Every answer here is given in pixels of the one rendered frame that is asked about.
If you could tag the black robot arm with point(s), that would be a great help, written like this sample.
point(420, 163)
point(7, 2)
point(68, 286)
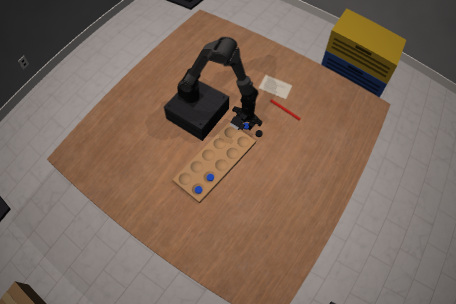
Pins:
point(222, 55)

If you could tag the tan tray with round pockets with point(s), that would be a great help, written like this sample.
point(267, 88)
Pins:
point(218, 157)

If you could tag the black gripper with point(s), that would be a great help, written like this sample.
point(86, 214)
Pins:
point(252, 118)

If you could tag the cream sheet of paper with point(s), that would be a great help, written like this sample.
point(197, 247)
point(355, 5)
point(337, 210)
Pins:
point(275, 86)

